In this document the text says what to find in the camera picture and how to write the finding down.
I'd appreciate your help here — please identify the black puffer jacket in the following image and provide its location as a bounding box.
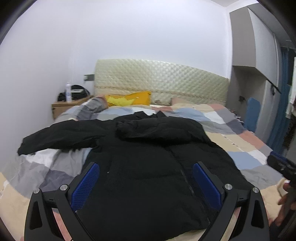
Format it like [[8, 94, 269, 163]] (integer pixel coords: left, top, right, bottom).
[[18, 112, 252, 240]]

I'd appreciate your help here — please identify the person's right hand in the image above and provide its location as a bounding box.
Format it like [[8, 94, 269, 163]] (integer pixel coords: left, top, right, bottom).
[[272, 182, 293, 227]]

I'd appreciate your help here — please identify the blue curtain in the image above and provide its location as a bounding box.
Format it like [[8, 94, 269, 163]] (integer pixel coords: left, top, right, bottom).
[[267, 47, 295, 154]]

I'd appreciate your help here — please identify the patchwork checkered bed quilt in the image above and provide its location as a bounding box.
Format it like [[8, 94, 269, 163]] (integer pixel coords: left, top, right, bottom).
[[1, 103, 285, 240]]

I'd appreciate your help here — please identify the blue chair back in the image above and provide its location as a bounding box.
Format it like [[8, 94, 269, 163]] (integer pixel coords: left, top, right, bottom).
[[244, 97, 261, 133]]

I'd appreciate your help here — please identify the wooden bedside table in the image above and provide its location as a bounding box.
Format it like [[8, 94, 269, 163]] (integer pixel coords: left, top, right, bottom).
[[51, 95, 93, 120]]

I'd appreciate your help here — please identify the grey plaid garment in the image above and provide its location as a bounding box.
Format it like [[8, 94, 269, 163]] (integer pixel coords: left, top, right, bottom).
[[69, 96, 108, 121]]

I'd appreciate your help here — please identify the white spray bottle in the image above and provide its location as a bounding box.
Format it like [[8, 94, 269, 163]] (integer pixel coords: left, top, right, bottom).
[[65, 82, 72, 103]]

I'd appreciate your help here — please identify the black bag on nightstand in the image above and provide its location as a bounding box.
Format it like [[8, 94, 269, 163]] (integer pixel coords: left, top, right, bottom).
[[57, 85, 90, 101]]

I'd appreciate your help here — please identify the cream quilted headboard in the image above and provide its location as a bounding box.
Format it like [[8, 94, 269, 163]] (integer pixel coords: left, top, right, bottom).
[[94, 59, 229, 105]]

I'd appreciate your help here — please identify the grey wall cabinet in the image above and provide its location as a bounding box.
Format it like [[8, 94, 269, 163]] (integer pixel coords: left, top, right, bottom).
[[226, 6, 282, 142]]

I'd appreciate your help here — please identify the grey wall socket plate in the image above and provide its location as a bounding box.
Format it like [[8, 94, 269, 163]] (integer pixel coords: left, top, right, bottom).
[[84, 74, 94, 81]]

